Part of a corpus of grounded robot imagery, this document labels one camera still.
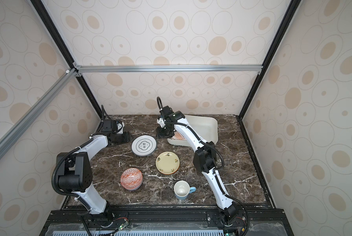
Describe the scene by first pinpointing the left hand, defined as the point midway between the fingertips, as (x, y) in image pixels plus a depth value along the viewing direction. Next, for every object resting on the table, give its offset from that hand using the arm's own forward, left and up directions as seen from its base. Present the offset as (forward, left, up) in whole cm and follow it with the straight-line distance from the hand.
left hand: (133, 134), depth 94 cm
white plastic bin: (+14, -49, -11) cm, 52 cm away
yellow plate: (-15, -22, -10) cm, 29 cm away
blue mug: (-31, -31, -9) cm, 45 cm away
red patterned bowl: (-26, -2, -7) cm, 27 cm away
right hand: (-2, -17, +1) cm, 17 cm away
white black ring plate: (-1, -5, -12) cm, 13 cm away
